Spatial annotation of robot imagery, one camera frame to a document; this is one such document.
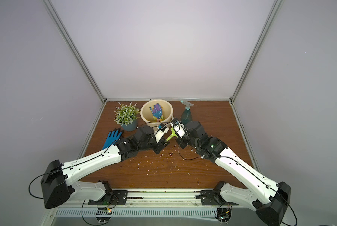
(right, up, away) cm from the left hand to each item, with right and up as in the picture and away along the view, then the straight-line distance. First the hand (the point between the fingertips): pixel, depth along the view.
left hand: (169, 141), depth 75 cm
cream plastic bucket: (-16, +13, +20) cm, 28 cm away
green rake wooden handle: (+2, +4, -1) cm, 5 cm away
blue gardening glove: (-40, -2, +22) cm, 46 cm away
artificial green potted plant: (-28, +13, +14) cm, 34 cm away
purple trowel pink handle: (-10, +18, +23) cm, 31 cm away
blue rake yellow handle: (-9, +14, +23) cm, 28 cm away
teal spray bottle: (+12, +13, +25) cm, 31 cm away
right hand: (+5, +8, -4) cm, 10 cm away
